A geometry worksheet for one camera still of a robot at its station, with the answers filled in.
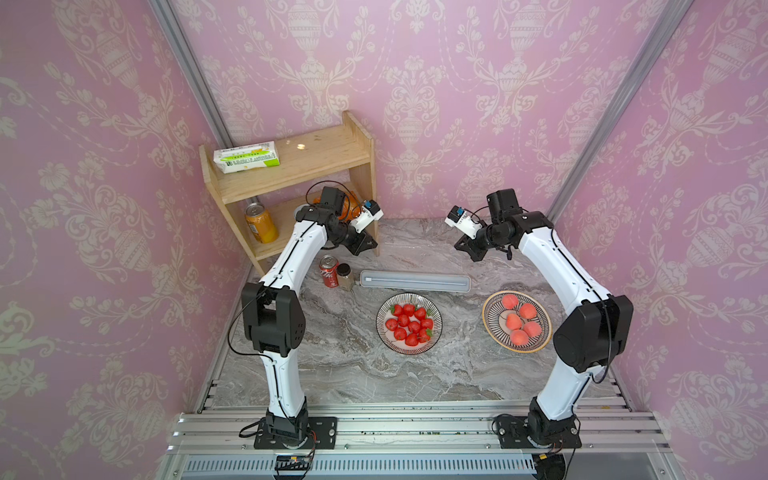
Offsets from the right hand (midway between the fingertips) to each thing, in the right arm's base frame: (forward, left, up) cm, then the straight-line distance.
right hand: (462, 242), depth 86 cm
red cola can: (+1, +41, -11) cm, 42 cm away
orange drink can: (+2, +55, +10) cm, 56 cm away
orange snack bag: (+2, +30, +14) cm, 33 cm away
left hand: (+2, +26, -1) cm, 26 cm away
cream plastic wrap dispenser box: (-2, +13, -15) cm, 20 cm away
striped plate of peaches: (-17, -16, -18) cm, 29 cm away
